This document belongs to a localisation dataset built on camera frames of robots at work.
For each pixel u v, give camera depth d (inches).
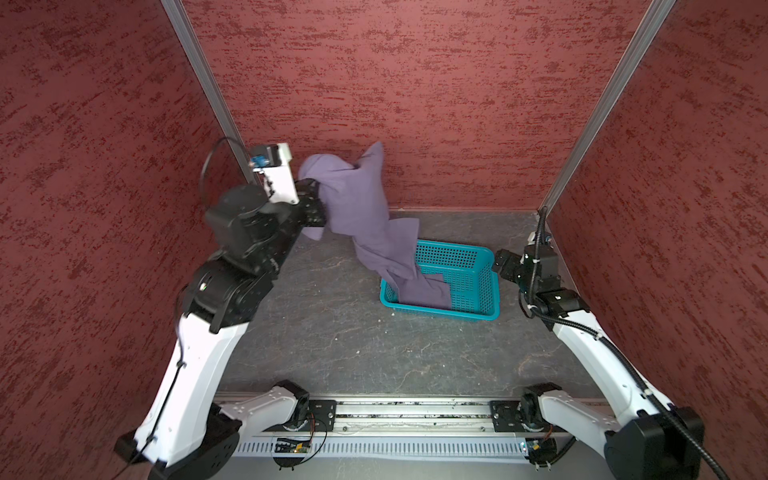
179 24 28.5
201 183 31.7
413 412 29.9
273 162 15.6
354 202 22.0
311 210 17.9
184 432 13.4
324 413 29.3
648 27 28.7
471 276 40.4
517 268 28.1
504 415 29.2
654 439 15.2
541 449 28.7
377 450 30.5
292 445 28.4
